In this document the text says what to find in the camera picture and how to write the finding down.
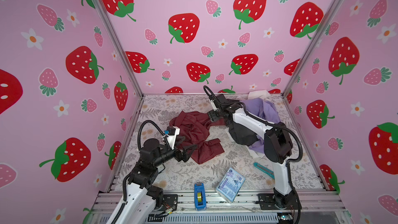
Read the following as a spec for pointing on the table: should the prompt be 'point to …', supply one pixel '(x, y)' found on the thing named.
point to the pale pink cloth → (263, 94)
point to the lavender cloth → (265, 110)
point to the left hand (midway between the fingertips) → (190, 142)
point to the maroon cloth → (195, 127)
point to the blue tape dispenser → (200, 202)
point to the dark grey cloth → (241, 135)
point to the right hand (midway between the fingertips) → (213, 112)
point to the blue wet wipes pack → (230, 184)
